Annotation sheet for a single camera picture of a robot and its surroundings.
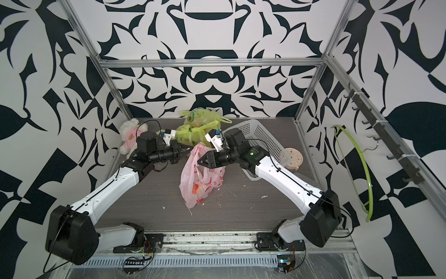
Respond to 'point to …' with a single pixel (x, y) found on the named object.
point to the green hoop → (351, 173)
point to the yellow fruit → (197, 190)
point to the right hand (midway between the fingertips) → (200, 160)
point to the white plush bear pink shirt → (130, 129)
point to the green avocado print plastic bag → (198, 117)
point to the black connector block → (133, 262)
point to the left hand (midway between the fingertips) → (192, 144)
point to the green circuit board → (283, 261)
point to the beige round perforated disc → (297, 158)
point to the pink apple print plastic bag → (197, 180)
